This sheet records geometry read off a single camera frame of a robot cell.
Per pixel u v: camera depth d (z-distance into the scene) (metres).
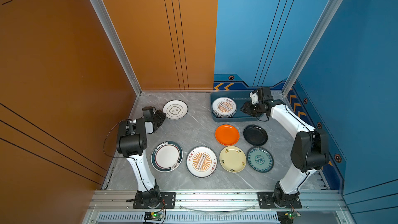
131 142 0.54
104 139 0.55
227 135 0.97
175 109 1.09
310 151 0.48
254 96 0.85
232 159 0.85
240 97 1.16
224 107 1.08
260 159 0.86
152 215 0.71
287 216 0.71
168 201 0.73
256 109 0.78
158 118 0.94
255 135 0.95
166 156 0.88
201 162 0.85
